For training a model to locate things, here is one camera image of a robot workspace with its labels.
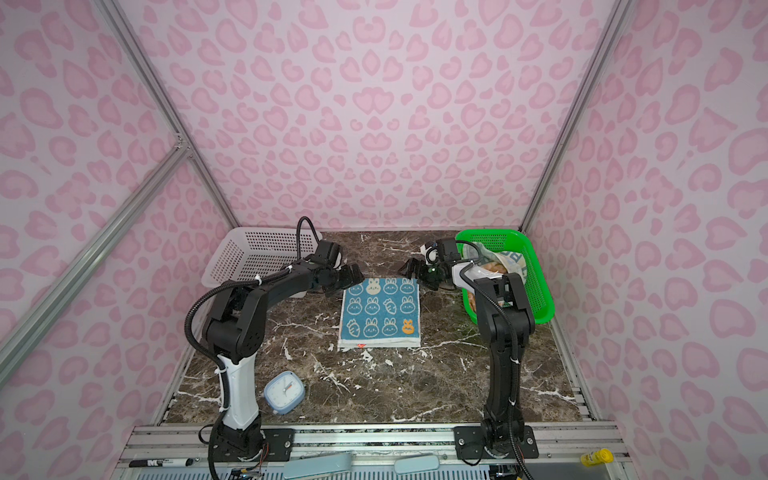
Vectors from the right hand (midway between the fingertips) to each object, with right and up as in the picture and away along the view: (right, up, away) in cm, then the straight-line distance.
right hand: (411, 272), depth 99 cm
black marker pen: (-56, -43, -28) cm, 77 cm away
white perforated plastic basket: (-61, +6, +11) cm, 63 cm away
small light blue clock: (-34, -30, -21) cm, 50 cm away
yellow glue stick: (+39, -38, -35) cm, 64 cm away
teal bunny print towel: (-10, -13, -4) cm, 17 cm away
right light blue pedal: (0, -43, -30) cm, 52 cm away
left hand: (-18, -2, 0) cm, 18 cm away
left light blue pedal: (-23, -42, -31) cm, 57 cm away
